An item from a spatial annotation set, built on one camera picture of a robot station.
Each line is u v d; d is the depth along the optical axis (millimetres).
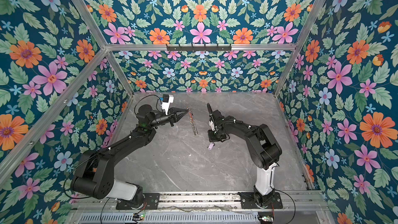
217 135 817
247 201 734
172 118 695
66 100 666
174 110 724
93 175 431
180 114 751
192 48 907
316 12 756
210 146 929
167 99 686
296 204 738
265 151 500
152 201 735
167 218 766
